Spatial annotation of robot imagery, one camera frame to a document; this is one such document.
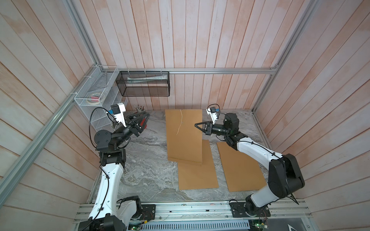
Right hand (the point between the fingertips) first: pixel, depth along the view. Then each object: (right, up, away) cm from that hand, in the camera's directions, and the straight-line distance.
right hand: (195, 125), depth 78 cm
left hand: (-22, +5, -16) cm, 28 cm away
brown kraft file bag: (-6, -8, +2) cm, 10 cm away
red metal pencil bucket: (-37, +11, +19) cm, 43 cm away
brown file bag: (+3, -31, +7) cm, 32 cm away
